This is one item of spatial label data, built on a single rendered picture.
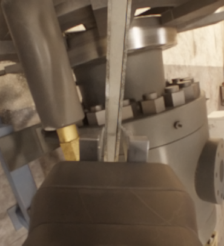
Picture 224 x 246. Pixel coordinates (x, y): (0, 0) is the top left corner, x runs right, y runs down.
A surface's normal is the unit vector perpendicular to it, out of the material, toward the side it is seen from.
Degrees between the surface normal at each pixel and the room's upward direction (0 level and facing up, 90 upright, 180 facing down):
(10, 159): 0
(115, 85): 49
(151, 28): 23
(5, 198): 0
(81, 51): 76
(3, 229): 0
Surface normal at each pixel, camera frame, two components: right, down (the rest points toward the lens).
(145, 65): 0.44, 0.18
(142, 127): 0.07, 0.24
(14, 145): 0.74, 0.00
